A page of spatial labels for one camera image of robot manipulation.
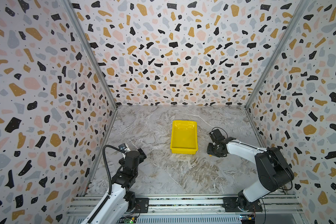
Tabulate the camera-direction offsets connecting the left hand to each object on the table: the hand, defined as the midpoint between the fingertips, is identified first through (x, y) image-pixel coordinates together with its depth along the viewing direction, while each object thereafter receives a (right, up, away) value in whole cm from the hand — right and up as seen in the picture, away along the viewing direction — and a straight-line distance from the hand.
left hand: (135, 150), depth 82 cm
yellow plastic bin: (+30, +5, +17) cm, 35 cm away
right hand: (+45, -2, +11) cm, 46 cm away
